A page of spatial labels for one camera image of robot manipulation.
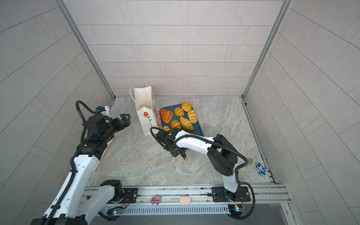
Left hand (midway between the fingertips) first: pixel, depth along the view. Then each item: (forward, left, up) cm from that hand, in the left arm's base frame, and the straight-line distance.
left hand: (126, 115), depth 74 cm
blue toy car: (-21, -75, -23) cm, 82 cm away
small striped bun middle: (+7, -25, -20) cm, 33 cm away
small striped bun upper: (+18, -27, -21) cm, 39 cm away
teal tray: (+15, -24, -23) cm, 37 cm away
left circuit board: (-40, +1, -20) cm, 45 cm away
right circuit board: (-40, -57, -24) cm, 74 cm away
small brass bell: (-17, -70, -22) cm, 75 cm away
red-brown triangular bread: (+15, -18, -21) cm, 31 cm away
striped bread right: (+14, -36, -21) cm, 44 cm away
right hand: (-12, -28, -22) cm, 38 cm away
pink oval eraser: (-36, -32, -21) cm, 53 cm away
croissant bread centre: (+8, -32, -21) cm, 39 cm away
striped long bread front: (+4, -19, -22) cm, 29 cm away
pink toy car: (-36, -18, -21) cm, 46 cm away
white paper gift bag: (+20, -3, -9) cm, 22 cm away
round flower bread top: (+23, -32, -21) cm, 45 cm away
